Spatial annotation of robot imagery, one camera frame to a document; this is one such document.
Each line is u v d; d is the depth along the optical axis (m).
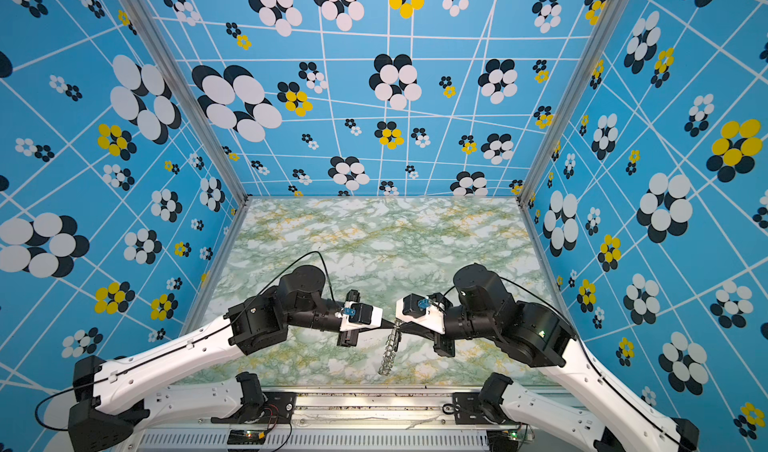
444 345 0.50
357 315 0.46
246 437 0.72
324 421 0.72
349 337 0.52
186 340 0.44
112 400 0.39
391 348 0.58
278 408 0.72
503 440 0.70
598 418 0.49
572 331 0.42
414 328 0.48
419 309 0.46
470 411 0.72
